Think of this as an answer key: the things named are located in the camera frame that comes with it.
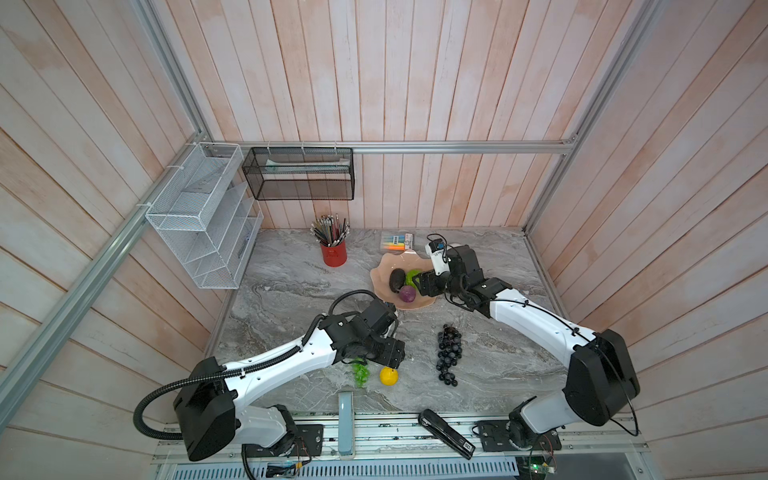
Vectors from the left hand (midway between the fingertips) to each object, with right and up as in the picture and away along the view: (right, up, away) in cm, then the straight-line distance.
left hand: (390, 360), depth 76 cm
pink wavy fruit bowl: (+8, +26, +31) cm, 41 cm away
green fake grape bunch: (-8, -6, +7) cm, 12 cm away
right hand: (+10, +22, +10) cm, 26 cm away
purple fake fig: (+6, +15, +19) cm, 25 cm away
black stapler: (+14, -16, -4) cm, 22 cm away
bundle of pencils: (-20, +36, +25) cm, 48 cm away
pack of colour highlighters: (+4, +33, +38) cm, 51 cm away
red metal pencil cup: (-19, +27, +28) cm, 43 cm away
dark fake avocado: (+3, +19, +23) cm, 30 cm away
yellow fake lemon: (0, -6, +4) cm, 7 cm away
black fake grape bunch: (+17, 0, +8) cm, 19 cm away
